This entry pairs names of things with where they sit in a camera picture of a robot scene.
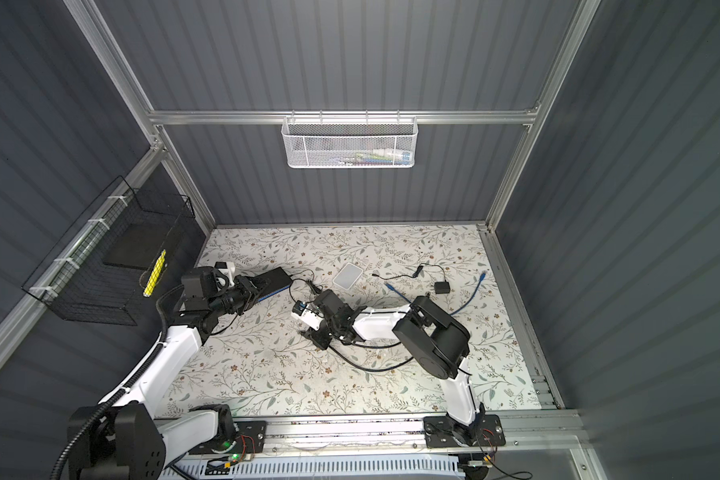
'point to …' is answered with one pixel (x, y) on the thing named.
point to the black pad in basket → (138, 245)
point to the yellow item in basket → (154, 275)
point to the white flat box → (347, 276)
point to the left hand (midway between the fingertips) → (268, 281)
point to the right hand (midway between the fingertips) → (310, 335)
